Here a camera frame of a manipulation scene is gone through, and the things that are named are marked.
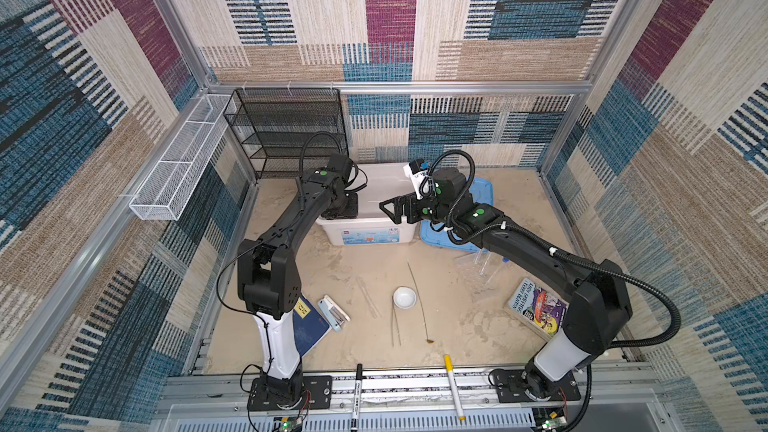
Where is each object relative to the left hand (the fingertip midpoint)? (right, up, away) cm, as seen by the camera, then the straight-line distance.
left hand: (349, 207), depth 91 cm
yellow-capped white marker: (+27, -40, -14) cm, 51 cm away
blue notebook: (-11, -33, -6) cm, 35 cm away
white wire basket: (-55, +5, 0) cm, 55 cm away
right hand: (+13, +1, -12) cm, 18 cm away
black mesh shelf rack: (-24, +27, +18) cm, 40 cm away
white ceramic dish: (+16, -26, -3) cm, 31 cm away
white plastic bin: (+7, -5, -1) cm, 9 cm away
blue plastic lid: (+47, +5, +22) cm, 52 cm away
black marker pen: (+4, -45, -19) cm, 49 cm away
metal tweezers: (+13, -30, -5) cm, 33 cm away
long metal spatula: (+22, -36, -10) cm, 43 cm away
